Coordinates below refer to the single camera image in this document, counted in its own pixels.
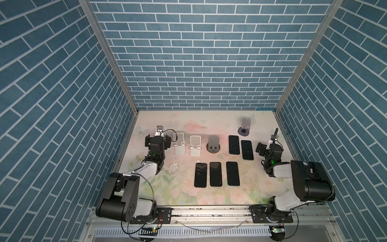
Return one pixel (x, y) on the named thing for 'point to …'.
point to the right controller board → (278, 232)
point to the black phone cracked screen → (234, 144)
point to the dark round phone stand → (213, 146)
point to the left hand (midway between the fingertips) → (161, 134)
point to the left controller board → (147, 234)
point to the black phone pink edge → (200, 175)
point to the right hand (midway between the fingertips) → (269, 144)
